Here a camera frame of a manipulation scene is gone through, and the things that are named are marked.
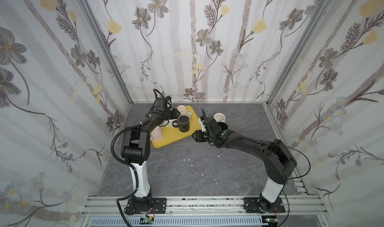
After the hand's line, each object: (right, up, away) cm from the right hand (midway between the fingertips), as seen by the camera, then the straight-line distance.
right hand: (191, 131), depth 86 cm
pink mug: (-23, -3, +10) cm, 25 cm away
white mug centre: (-13, +4, +14) cm, 20 cm away
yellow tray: (-14, -4, +15) cm, 21 cm away
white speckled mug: (+20, +8, +20) cm, 29 cm away
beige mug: (-6, +13, +19) cm, 23 cm away
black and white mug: (+20, +3, +10) cm, 23 cm away
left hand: (-11, +14, +14) cm, 22 cm away
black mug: (-6, +4, +11) cm, 13 cm away
